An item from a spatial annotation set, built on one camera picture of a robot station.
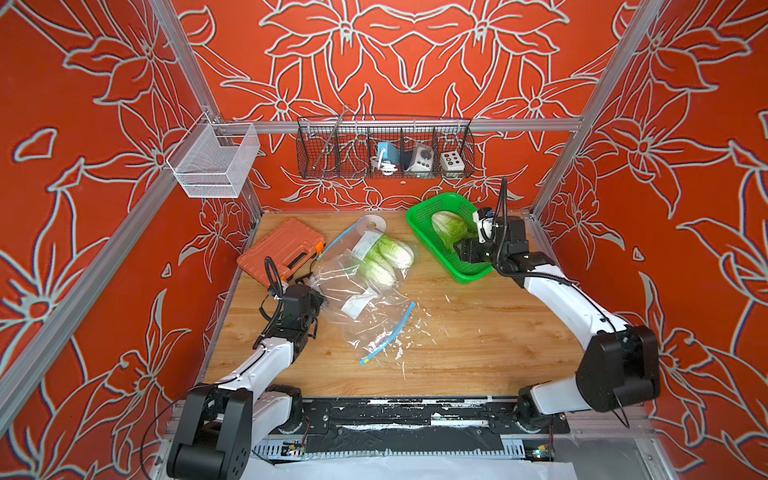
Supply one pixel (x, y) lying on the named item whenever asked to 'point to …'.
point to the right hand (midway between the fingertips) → (458, 241)
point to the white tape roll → (371, 223)
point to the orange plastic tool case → (290, 246)
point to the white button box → (452, 161)
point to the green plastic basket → (447, 261)
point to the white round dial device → (423, 158)
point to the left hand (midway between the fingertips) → (317, 286)
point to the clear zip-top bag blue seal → (369, 321)
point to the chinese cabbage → (452, 228)
